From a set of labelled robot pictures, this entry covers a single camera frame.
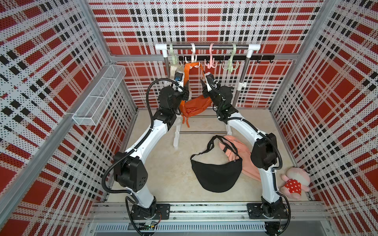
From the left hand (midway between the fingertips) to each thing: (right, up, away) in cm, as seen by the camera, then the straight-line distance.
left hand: (185, 79), depth 74 cm
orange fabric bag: (+2, -12, +19) cm, 23 cm away
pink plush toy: (+60, -54, +4) cm, 81 cm away
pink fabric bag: (+30, -39, +14) cm, 51 cm away
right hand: (+11, +3, +5) cm, 13 cm away
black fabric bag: (+19, -54, +10) cm, 58 cm away
